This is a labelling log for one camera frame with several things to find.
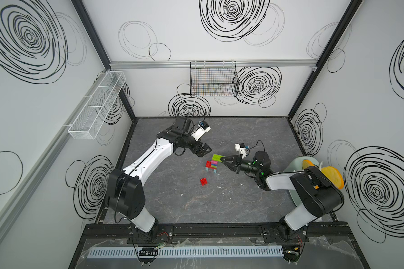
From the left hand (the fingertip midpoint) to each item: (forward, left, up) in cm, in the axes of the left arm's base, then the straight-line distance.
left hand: (204, 144), depth 83 cm
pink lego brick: (-6, -6, -8) cm, 11 cm away
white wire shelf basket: (-1, +51, +14) cm, 53 cm away
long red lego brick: (-5, -3, -12) cm, 14 cm away
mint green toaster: (-9, -44, -3) cm, 45 cm away
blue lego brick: (-6, -6, -10) cm, 13 cm away
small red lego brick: (-12, 0, -17) cm, 21 cm away
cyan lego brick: (-5, -7, -18) cm, 20 cm away
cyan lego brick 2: (-4, -2, -17) cm, 18 cm away
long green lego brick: (-6, -7, -3) cm, 9 cm away
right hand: (-9, -9, -2) cm, 12 cm away
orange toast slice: (-12, -45, +4) cm, 47 cm away
